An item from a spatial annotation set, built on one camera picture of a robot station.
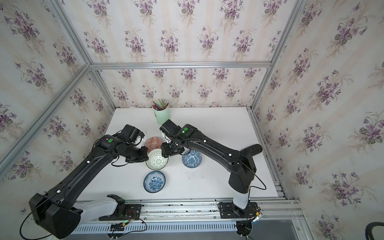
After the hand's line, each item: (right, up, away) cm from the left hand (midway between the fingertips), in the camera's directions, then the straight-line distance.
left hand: (151, 159), depth 74 cm
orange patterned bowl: (-5, +6, +22) cm, 23 cm away
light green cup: (0, +24, +30) cm, 38 cm away
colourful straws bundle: (-2, +31, +31) cm, 44 cm away
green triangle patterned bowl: (+2, -1, +4) cm, 5 cm away
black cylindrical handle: (+60, +1, +19) cm, 63 cm away
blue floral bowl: (0, -14, +8) cm, 16 cm away
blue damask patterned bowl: (+21, -5, +16) cm, 27 cm away
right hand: (+8, +3, +1) cm, 9 cm away
